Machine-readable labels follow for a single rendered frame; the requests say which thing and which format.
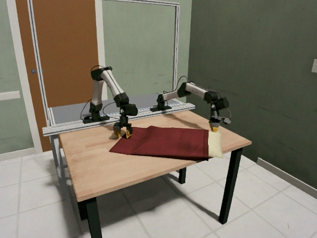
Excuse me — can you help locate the cream pillow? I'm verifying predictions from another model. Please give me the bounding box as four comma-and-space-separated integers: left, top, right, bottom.
208, 130, 223, 158

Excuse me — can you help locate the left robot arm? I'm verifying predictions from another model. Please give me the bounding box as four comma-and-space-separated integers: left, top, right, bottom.
150, 81, 231, 126

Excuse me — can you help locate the grey slotted mounting rail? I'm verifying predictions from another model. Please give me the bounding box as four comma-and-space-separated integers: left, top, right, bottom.
48, 93, 186, 127

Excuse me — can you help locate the grey slotted aluminium crossbar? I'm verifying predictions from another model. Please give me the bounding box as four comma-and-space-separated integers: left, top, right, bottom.
43, 103, 195, 136

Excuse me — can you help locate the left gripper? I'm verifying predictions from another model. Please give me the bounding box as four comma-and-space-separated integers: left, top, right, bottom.
209, 111, 221, 132

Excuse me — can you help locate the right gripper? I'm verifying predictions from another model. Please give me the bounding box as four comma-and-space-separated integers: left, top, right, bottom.
114, 116, 133, 139

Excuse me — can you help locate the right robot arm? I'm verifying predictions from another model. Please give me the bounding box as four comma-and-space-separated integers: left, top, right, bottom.
83, 66, 138, 130

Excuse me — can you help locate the dark red pillowcase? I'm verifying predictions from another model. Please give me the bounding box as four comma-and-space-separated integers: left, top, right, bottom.
109, 125, 209, 161

